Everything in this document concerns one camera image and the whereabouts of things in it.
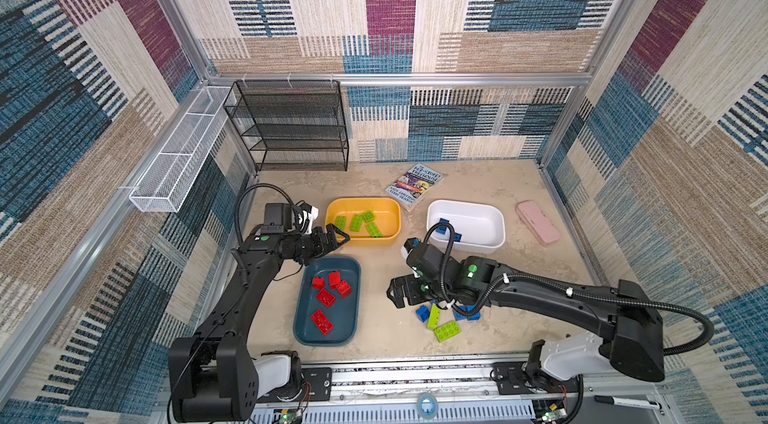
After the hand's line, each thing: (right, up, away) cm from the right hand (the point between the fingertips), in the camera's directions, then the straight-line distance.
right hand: (409, 293), depth 77 cm
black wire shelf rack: (-40, +51, +31) cm, 72 cm away
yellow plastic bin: (-6, +18, +28) cm, 34 cm away
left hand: (-19, +12, +4) cm, 22 cm away
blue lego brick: (+12, +13, +22) cm, 29 cm away
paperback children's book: (+4, +28, +34) cm, 44 cm away
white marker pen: (+51, -23, -7) cm, 56 cm away
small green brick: (-12, +18, +26) cm, 33 cm away
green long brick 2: (+7, -8, +4) cm, 11 cm away
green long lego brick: (-16, +16, +26) cm, 34 cm away
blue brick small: (+14, -9, +6) cm, 18 cm away
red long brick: (-23, -5, +10) cm, 26 cm away
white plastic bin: (+25, +13, +26) cm, 38 cm away
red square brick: (-21, +1, +11) cm, 24 cm away
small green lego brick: (-21, +16, +25) cm, 36 cm away
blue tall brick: (+18, -9, +6) cm, 21 cm away
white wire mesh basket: (-58, +27, -7) cm, 64 cm away
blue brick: (+17, +11, +20) cm, 28 cm away
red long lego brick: (-23, -9, +5) cm, 26 cm away
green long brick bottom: (+10, -11, +3) cm, 15 cm away
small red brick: (-26, -1, +11) cm, 28 cm away
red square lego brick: (-18, -2, +8) cm, 20 cm away
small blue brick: (+4, -7, +4) cm, 9 cm away
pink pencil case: (+45, +15, +24) cm, 54 cm away
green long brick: (-10, +13, +24) cm, 29 cm away
